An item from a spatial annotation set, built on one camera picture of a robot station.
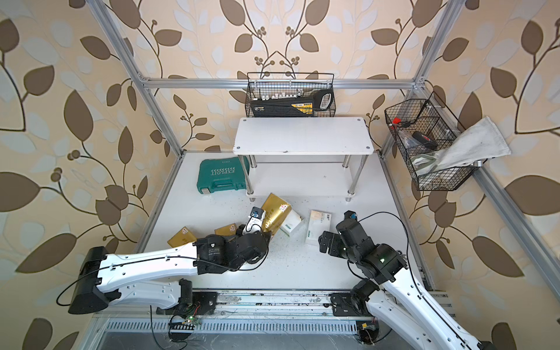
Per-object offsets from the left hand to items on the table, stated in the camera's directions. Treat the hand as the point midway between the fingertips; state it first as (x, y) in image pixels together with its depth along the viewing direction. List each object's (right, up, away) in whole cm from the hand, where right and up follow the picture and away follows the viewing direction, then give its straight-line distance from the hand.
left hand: (265, 233), depth 72 cm
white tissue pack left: (+9, +1, +16) cm, 18 cm away
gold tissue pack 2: (-34, -5, +12) cm, 36 cm away
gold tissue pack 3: (-16, -2, +13) cm, 20 cm away
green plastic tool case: (-25, +20, +33) cm, 46 cm away
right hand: (+22, -4, +3) cm, 23 cm away
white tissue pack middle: (+21, 0, +17) cm, 27 cm away
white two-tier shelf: (+24, +29, +47) cm, 60 cm away
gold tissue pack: (+4, +7, 0) cm, 8 cm away
